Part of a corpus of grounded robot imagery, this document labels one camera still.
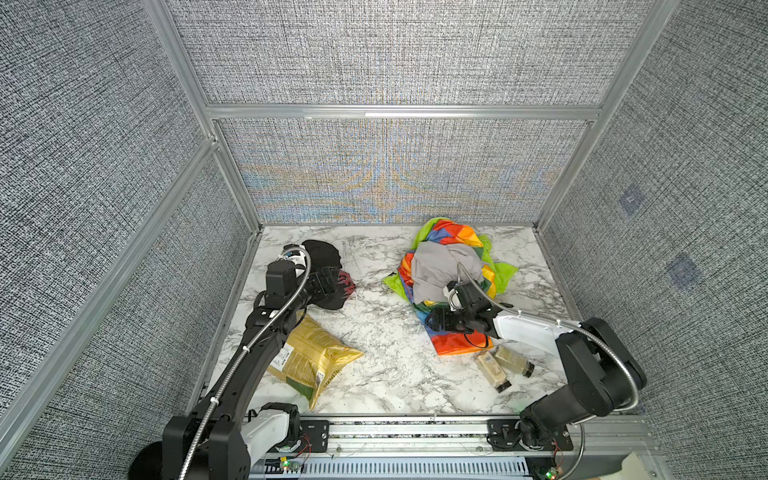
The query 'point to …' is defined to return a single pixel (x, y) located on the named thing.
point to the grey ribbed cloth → (435, 266)
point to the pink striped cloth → (347, 283)
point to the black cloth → (323, 254)
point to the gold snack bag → (310, 357)
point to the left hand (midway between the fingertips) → (319, 271)
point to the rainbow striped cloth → (441, 342)
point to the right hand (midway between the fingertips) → (435, 323)
